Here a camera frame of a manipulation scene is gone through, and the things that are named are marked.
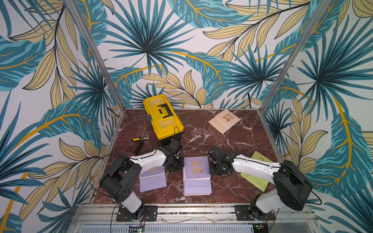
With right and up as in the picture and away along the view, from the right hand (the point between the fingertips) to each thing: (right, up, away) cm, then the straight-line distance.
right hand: (211, 171), depth 87 cm
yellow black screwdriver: (-47, +18, +13) cm, 52 cm away
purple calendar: (-9, -2, -5) cm, 11 cm away
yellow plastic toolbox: (-28, +30, +3) cm, 41 cm away
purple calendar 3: (-34, -3, -3) cm, 35 cm away
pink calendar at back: (+14, +30, +24) cm, 41 cm away
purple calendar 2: (-9, -8, -7) cm, 14 cm away
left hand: (-17, +1, 0) cm, 17 cm away
